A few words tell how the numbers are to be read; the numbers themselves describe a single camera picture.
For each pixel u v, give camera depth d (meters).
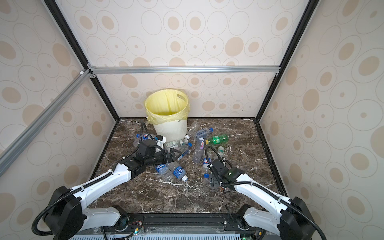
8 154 0.51
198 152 1.00
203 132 1.06
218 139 1.00
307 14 0.70
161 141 0.74
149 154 0.64
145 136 1.03
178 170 0.85
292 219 0.39
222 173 0.62
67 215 0.39
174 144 0.97
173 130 0.95
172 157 0.70
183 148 0.96
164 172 0.90
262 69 0.90
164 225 0.74
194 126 1.14
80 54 0.83
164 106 1.05
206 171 0.90
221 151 1.00
